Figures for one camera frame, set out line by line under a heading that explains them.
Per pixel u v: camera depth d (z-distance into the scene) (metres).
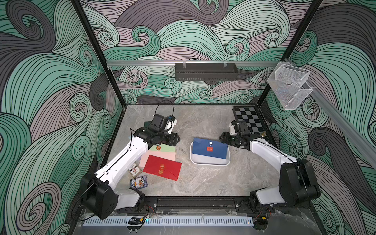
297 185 0.42
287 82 0.79
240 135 0.69
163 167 0.86
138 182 0.79
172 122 0.70
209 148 0.90
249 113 1.10
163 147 0.95
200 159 0.90
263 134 0.95
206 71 0.99
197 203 0.75
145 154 0.91
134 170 0.83
